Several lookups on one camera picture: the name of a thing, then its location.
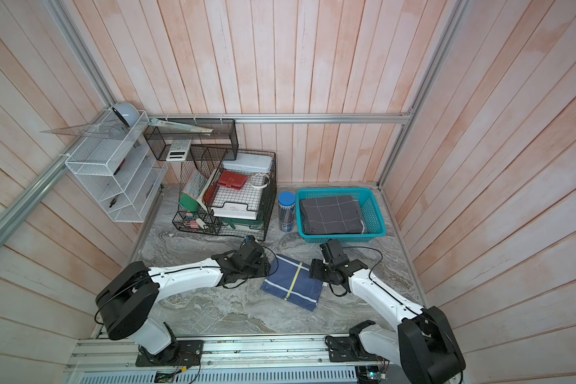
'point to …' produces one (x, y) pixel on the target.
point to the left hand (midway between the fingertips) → (263, 270)
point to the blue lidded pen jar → (286, 210)
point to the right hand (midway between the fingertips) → (316, 269)
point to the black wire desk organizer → (230, 198)
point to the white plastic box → (249, 162)
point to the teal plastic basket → (375, 227)
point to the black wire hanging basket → (221, 144)
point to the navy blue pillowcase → (289, 280)
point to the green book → (189, 203)
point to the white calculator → (178, 150)
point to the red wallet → (233, 180)
